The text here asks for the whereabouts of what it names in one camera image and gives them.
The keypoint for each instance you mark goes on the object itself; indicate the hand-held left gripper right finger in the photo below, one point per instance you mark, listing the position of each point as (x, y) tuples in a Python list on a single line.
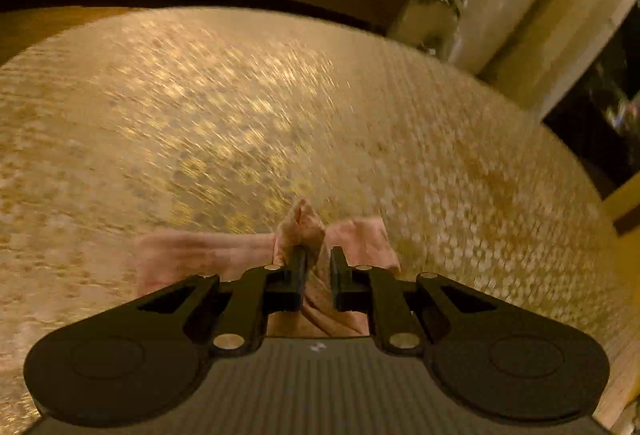
[(337, 275)]

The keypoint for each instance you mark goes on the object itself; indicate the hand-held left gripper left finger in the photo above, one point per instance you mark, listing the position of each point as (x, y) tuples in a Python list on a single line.
[(299, 272)]

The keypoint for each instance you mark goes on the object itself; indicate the pink printed garment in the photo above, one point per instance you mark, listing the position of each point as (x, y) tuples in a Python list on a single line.
[(200, 255)]

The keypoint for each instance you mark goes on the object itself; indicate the beige floral patterned mat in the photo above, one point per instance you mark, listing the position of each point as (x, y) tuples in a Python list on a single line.
[(250, 115)]

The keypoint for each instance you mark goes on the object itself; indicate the dark window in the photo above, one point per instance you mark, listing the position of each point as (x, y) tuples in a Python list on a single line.
[(600, 140)]

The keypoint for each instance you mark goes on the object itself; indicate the beige curtain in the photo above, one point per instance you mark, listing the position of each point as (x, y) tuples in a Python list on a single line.
[(550, 15)]

